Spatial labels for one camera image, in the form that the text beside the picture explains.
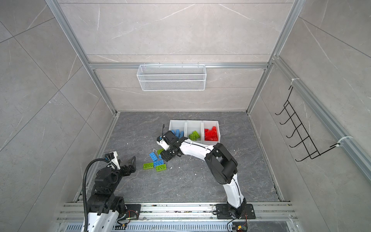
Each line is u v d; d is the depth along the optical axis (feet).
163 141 2.68
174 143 2.25
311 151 1.91
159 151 3.12
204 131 3.22
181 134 3.31
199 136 3.39
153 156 3.04
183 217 2.39
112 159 2.14
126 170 2.25
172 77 3.30
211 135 3.21
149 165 2.89
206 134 3.21
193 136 3.32
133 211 2.39
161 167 2.89
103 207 1.76
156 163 2.95
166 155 2.62
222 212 2.39
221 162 1.73
